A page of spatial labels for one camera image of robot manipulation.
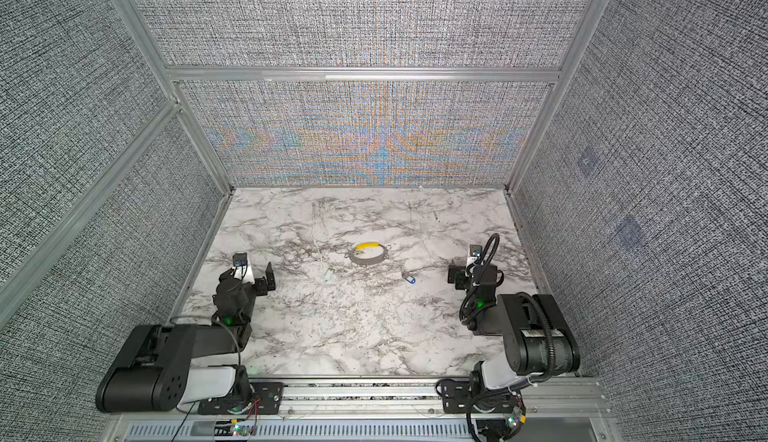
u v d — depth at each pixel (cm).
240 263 76
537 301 49
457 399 73
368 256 101
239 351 66
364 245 103
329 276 95
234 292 67
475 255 79
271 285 84
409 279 95
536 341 45
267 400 73
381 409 73
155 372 43
